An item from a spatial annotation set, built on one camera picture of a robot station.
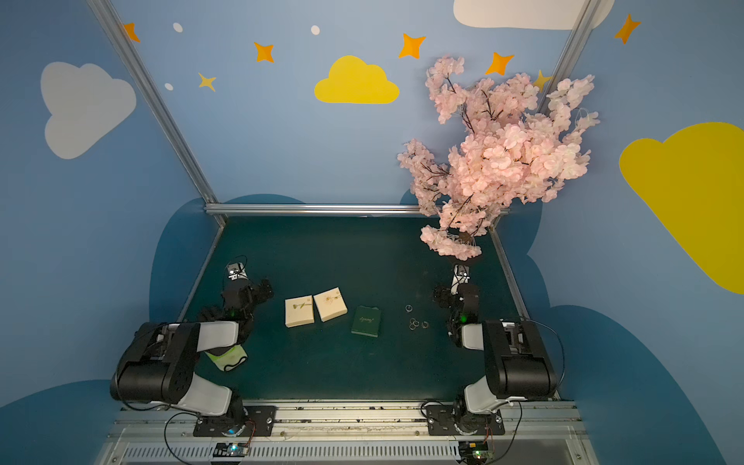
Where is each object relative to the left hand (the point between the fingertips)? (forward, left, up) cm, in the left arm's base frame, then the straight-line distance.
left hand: (257, 278), depth 94 cm
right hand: (+2, -67, -1) cm, 67 cm away
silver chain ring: (-6, -51, -7) cm, 51 cm away
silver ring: (-12, -55, -8) cm, 57 cm away
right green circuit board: (-45, -65, -7) cm, 79 cm away
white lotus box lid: (-24, +2, -7) cm, 25 cm away
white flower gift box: (-7, -24, -4) cm, 26 cm away
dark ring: (-11, -52, -8) cm, 53 cm away
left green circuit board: (-46, -4, -7) cm, 47 cm away
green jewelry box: (-12, -36, -5) cm, 39 cm away
